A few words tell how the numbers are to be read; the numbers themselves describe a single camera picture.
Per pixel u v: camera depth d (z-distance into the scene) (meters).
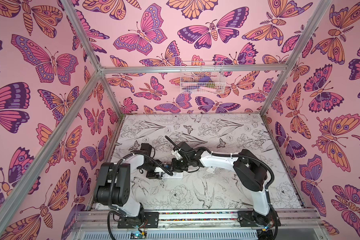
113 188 0.43
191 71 0.95
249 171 0.51
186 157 0.71
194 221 0.75
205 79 0.95
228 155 0.56
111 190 0.43
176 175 0.88
